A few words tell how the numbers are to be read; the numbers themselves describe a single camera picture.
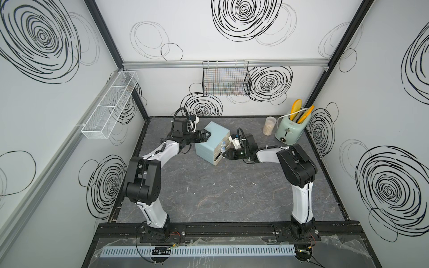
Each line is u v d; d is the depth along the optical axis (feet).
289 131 3.11
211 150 2.79
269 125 3.43
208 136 2.89
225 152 3.08
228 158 3.00
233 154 2.91
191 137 2.63
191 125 2.59
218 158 3.06
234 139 3.01
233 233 2.47
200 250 3.16
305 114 3.35
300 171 1.80
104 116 2.43
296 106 3.21
